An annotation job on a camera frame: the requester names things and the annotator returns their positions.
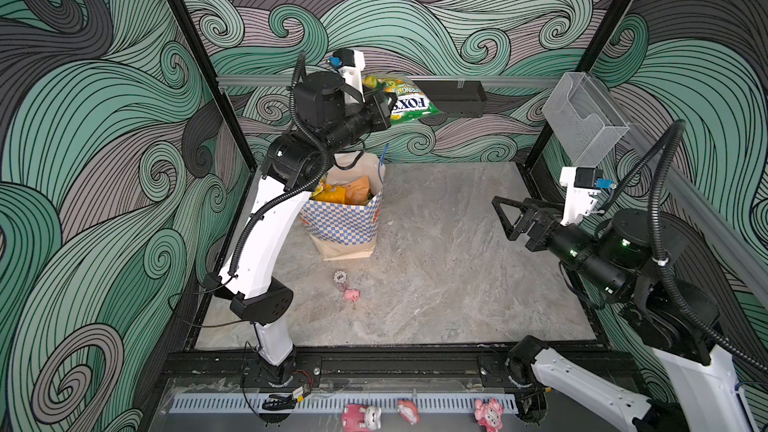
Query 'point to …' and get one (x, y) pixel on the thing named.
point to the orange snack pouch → (357, 191)
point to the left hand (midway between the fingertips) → (401, 92)
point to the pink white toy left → (360, 418)
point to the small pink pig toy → (352, 294)
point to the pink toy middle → (409, 410)
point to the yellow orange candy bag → (328, 193)
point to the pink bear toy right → (488, 414)
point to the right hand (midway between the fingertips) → (511, 203)
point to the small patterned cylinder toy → (340, 278)
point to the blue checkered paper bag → (344, 230)
